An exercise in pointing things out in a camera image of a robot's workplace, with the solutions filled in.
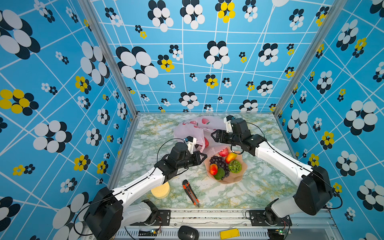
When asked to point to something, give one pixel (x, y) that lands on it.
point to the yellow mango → (231, 156)
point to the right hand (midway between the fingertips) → (218, 136)
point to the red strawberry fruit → (206, 142)
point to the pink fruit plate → (233, 177)
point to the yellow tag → (229, 234)
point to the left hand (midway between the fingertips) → (209, 156)
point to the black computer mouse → (187, 233)
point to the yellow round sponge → (161, 191)
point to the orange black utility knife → (190, 192)
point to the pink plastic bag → (202, 128)
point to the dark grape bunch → (221, 163)
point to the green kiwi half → (234, 166)
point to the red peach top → (224, 152)
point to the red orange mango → (213, 169)
